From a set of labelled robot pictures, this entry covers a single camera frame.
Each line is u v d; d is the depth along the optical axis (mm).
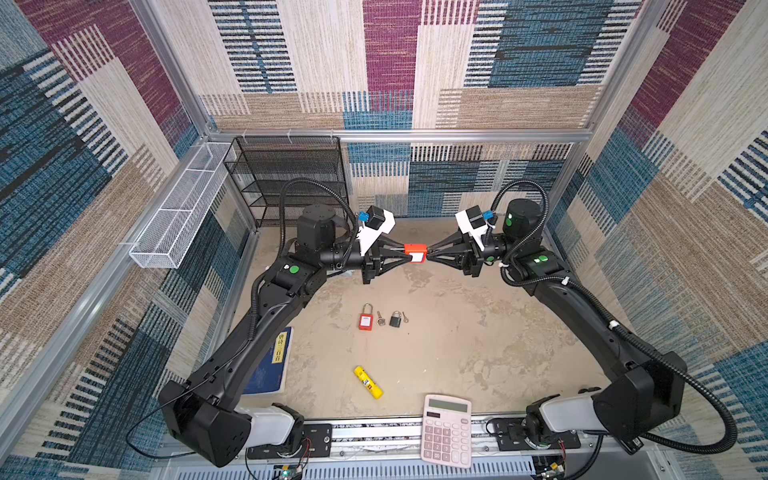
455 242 609
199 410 376
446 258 623
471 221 534
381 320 942
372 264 548
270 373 831
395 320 940
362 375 819
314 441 733
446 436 728
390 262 611
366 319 923
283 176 1082
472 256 593
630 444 714
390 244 602
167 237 718
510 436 729
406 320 940
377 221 521
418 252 597
